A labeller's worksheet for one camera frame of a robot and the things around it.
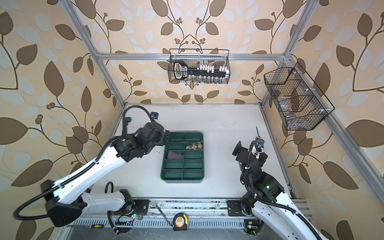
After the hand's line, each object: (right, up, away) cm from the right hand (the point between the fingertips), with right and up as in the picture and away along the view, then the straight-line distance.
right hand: (249, 148), depth 71 cm
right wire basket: (+27, +21, +2) cm, 34 cm away
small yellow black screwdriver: (-72, -36, -2) cm, 81 cm away
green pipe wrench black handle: (-79, +13, +40) cm, 89 cm away
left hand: (-42, +8, +2) cm, 43 cm away
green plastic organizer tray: (-29, -14, +10) cm, 33 cm away
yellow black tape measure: (-33, -33, -3) cm, 47 cm away
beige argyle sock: (-26, -3, +20) cm, 33 cm away
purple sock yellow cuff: (-40, -7, +16) cm, 43 cm away
